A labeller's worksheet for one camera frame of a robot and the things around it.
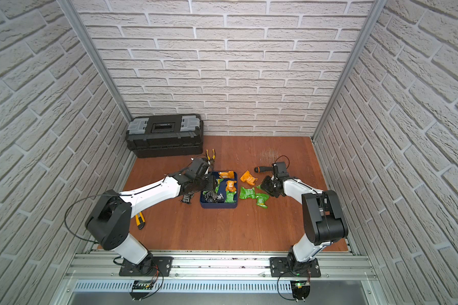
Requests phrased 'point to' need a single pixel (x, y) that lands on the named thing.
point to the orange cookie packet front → (230, 186)
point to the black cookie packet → (212, 197)
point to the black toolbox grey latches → (165, 135)
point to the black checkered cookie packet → (187, 197)
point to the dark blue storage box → (230, 197)
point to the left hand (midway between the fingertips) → (217, 181)
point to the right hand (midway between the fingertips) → (265, 186)
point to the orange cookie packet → (228, 175)
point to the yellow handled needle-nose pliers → (208, 157)
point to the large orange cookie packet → (247, 177)
